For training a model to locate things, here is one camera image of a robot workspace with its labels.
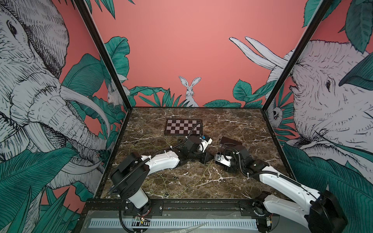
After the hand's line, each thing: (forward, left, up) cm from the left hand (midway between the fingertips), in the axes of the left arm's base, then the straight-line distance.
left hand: (215, 156), depth 80 cm
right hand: (+2, -6, -4) cm, 7 cm away
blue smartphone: (+17, -13, -14) cm, 26 cm away
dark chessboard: (+30, +17, -11) cm, 36 cm away
